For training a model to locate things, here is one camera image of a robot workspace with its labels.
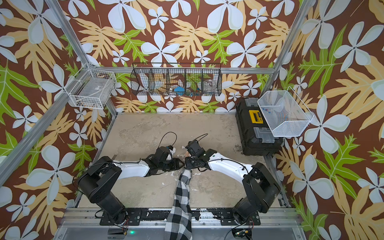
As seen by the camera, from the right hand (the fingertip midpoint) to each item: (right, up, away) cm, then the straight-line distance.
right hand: (186, 163), depth 86 cm
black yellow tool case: (+41, +16, -1) cm, 44 cm away
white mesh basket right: (+57, +29, -2) cm, 64 cm away
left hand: (-2, -1, +3) cm, 4 cm away
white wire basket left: (-55, +43, -1) cm, 70 cm away
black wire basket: (-5, +54, +13) cm, 55 cm away
